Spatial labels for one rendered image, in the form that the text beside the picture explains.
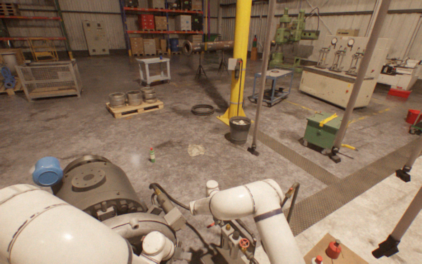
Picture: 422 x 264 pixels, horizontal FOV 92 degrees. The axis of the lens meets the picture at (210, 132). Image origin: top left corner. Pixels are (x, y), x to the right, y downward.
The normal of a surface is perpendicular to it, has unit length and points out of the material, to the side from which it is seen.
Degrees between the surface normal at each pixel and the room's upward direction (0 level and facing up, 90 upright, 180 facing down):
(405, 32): 90
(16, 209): 17
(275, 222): 34
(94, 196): 1
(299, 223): 0
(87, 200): 8
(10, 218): 26
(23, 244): 40
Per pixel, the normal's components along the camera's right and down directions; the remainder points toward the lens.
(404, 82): -0.87, 0.21
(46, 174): 0.58, 0.38
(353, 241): 0.02, -0.89
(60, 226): 0.28, -0.84
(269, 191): 0.22, -0.50
